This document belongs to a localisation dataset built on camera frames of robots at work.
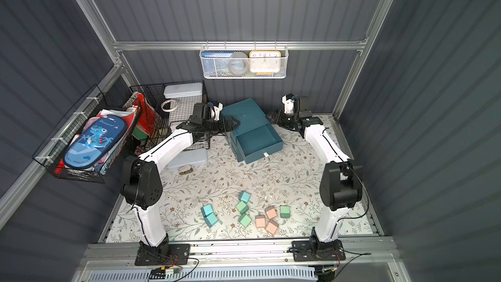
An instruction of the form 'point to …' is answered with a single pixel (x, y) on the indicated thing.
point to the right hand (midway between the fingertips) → (277, 116)
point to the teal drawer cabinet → (255, 136)
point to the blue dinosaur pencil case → (95, 142)
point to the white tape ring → (167, 110)
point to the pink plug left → (260, 221)
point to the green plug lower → (244, 219)
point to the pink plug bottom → (272, 227)
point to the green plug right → (285, 212)
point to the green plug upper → (242, 207)
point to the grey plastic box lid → (181, 89)
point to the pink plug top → (271, 213)
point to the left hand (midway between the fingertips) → (237, 125)
